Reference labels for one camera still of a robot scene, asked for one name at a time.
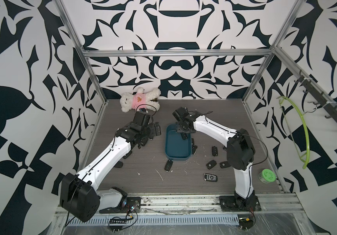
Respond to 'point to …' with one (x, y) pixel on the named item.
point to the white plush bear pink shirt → (148, 100)
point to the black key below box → (168, 165)
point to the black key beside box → (194, 148)
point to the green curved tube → (307, 134)
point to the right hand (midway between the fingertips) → (182, 126)
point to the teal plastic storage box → (176, 148)
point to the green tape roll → (267, 176)
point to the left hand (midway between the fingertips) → (151, 125)
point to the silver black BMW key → (209, 177)
